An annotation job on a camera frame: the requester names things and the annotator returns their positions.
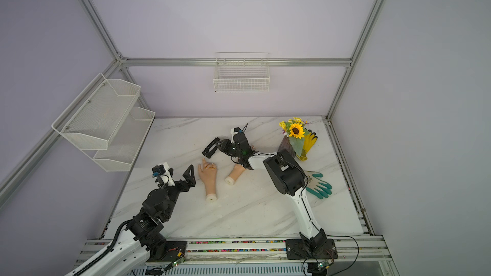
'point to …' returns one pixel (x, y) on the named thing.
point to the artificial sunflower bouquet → (296, 130)
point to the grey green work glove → (317, 187)
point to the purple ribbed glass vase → (286, 144)
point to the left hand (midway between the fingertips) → (183, 169)
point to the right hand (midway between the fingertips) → (217, 145)
